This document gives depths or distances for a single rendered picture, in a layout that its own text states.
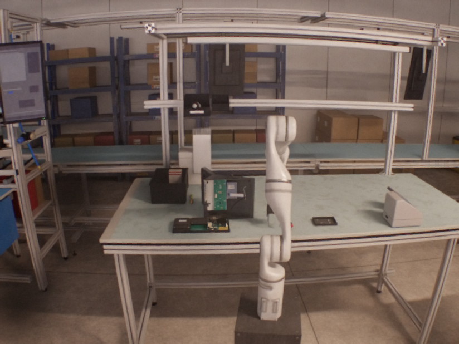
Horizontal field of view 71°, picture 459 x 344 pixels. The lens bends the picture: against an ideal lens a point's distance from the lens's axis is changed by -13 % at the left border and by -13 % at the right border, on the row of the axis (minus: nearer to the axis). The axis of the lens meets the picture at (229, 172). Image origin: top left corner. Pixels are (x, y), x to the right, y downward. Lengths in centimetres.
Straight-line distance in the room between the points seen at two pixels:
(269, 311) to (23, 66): 193
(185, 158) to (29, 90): 109
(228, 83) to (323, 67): 279
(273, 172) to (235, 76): 232
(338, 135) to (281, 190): 393
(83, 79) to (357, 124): 399
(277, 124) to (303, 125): 475
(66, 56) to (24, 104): 332
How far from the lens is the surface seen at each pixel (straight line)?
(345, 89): 615
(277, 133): 126
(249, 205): 179
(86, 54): 558
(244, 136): 540
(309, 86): 595
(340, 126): 510
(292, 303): 148
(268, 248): 122
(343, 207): 201
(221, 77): 347
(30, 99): 244
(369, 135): 530
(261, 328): 135
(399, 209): 182
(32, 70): 239
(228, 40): 184
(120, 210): 198
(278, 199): 122
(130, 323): 207
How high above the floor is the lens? 175
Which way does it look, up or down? 17 degrees down
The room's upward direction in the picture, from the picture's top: straight up
